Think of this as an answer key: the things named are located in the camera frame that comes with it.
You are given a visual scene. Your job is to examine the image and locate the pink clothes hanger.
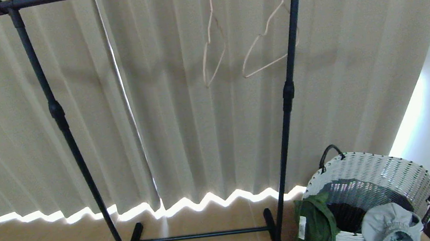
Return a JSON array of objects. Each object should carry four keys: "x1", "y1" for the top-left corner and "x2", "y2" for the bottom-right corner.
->
[
  {"x1": 234, "y1": 0, "x2": 305, "y2": 79},
  {"x1": 195, "y1": 0, "x2": 231, "y2": 88}
]

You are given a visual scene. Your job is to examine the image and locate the pale grey shorts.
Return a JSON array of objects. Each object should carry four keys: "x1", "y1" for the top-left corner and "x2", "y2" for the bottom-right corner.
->
[{"x1": 359, "y1": 199, "x2": 426, "y2": 241}]

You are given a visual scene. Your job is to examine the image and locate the black clothes rack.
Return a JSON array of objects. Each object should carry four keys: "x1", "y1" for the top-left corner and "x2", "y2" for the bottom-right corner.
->
[{"x1": 0, "y1": 0, "x2": 430, "y2": 241}]

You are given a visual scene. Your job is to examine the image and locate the white laundry basket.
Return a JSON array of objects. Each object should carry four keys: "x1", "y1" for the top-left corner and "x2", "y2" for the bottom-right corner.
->
[{"x1": 297, "y1": 134, "x2": 430, "y2": 241}]

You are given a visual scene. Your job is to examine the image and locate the beige curtain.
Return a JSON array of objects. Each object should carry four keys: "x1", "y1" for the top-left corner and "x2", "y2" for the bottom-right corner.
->
[{"x1": 0, "y1": 0, "x2": 430, "y2": 235}]

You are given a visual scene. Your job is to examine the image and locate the green garment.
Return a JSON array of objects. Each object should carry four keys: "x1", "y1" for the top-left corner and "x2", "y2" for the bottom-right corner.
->
[{"x1": 287, "y1": 192, "x2": 342, "y2": 241}]

